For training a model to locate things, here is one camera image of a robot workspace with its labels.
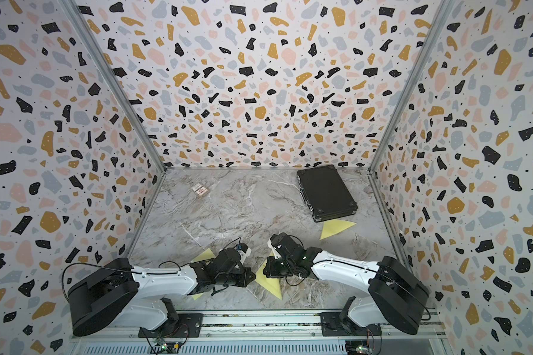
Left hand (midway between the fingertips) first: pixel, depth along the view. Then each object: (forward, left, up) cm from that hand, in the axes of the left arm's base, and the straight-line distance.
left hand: (259, 278), depth 83 cm
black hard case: (+38, -30, +2) cm, 49 cm away
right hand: (0, -1, +5) cm, 5 cm away
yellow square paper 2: (+23, -32, -2) cm, 39 cm away
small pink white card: (+43, +31, 0) cm, 54 cm away
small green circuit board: (-21, +28, -2) cm, 35 cm away
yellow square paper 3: (-2, -5, +1) cm, 6 cm away
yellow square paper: (+10, +23, -3) cm, 25 cm away
